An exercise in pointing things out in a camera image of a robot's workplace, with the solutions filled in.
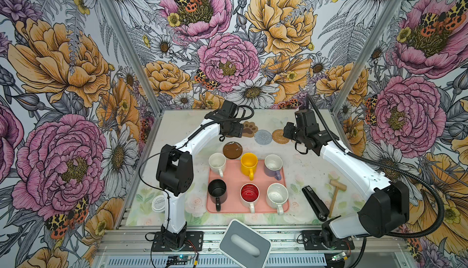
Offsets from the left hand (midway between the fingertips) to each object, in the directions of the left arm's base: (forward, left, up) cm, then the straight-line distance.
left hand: (233, 134), depth 93 cm
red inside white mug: (-26, -7, -12) cm, 30 cm away
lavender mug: (-10, -20, -12) cm, 26 cm away
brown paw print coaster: (+14, -10, -13) cm, 21 cm away
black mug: (-24, +7, -11) cm, 28 cm away
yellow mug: (-10, -8, -12) cm, 17 cm away
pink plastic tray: (-17, -1, -15) cm, 23 cm away
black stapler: (-34, -37, -10) cm, 51 cm away
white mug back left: (-9, +8, -12) cm, 17 cm away
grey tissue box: (-46, -4, -12) cm, 48 cm away
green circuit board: (-50, +21, -14) cm, 56 cm away
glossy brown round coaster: (0, 0, -14) cm, 14 cm away
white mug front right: (-27, -20, -12) cm, 35 cm away
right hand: (-5, -24, +7) cm, 26 cm away
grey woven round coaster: (+8, -17, -13) cm, 23 cm away
